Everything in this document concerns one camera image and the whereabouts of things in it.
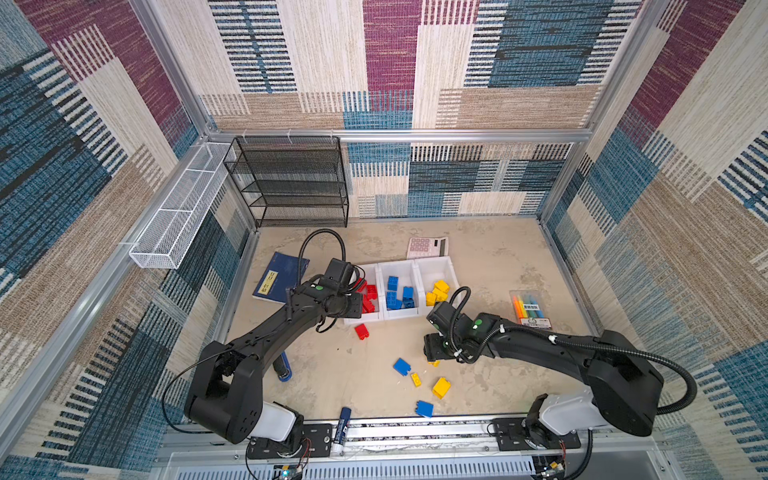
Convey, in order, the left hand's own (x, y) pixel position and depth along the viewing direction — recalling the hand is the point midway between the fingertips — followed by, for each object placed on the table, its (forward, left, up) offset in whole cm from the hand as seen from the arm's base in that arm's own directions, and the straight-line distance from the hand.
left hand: (355, 302), depth 87 cm
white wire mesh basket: (+16, +58, +7) cm, 61 cm away
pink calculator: (+26, -24, -7) cm, 36 cm away
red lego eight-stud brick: (+3, -3, -7) cm, 9 cm away
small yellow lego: (-19, -17, -8) cm, 27 cm away
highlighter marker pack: (+1, -53, -7) cm, 54 cm away
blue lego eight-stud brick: (+3, -11, -6) cm, 13 cm away
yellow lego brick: (+5, -26, -5) cm, 27 cm away
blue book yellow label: (+17, +27, -10) cm, 34 cm away
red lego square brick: (-5, -2, -9) cm, 11 cm away
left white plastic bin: (+11, -5, -3) cm, 12 cm away
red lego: (+10, -2, -8) cm, 13 cm away
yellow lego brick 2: (+4, -23, -5) cm, 23 cm away
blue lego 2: (-26, -18, -9) cm, 33 cm away
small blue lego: (+11, -11, -6) cm, 17 cm away
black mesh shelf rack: (+46, +25, +7) cm, 53 cm away
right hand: (-13, -23, -6) cm, 27 cm away
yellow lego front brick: (-21, -23, -8) cm, 33 cm away
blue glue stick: (-27, +2, -9) cm, 28 cm away
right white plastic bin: (+15, -24, -7) cm, 29 cm away
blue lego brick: (-15, -13, -10) cm, 22 cm away
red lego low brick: (+7, -5, -6) cm, 10 cm away
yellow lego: (+9, -27, -6) cm, 29 cm away
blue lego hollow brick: (+4, -16, -8) cm, 18 cm away
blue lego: (+6, -16, -7) cm, 19 cm away
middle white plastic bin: (+10, -13, -9) cm, 19 cm away
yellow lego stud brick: (-15, -22, -9) cm, 28 cm away
